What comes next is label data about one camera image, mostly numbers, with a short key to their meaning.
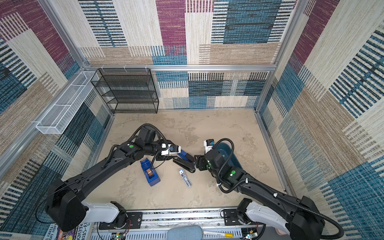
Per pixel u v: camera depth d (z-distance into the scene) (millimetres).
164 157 682
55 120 711
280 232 685
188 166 890
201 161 684
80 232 687
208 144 687
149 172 824
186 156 910
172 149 637
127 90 1093
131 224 720
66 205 396
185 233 674
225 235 688
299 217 397
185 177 852
